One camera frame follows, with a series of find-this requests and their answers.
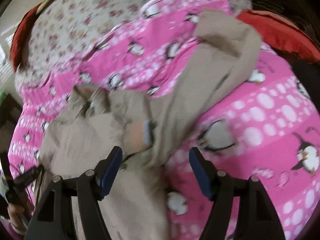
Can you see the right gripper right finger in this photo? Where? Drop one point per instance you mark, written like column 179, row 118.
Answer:
column 257, row 217

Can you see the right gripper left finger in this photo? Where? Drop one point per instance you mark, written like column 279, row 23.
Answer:
column 53, row 216

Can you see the beige jacket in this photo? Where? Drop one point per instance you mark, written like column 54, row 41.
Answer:
column 209, row 62

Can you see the pink penguin blanket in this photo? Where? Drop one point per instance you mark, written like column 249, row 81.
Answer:
column 267, row 127

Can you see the red bed edge trim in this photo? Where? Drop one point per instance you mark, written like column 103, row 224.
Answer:
column 20, row 36

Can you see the red pillow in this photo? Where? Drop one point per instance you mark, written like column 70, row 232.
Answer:
column 281, row 34

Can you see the floral bed sheet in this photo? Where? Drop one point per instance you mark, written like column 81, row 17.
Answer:
column 69, row 26

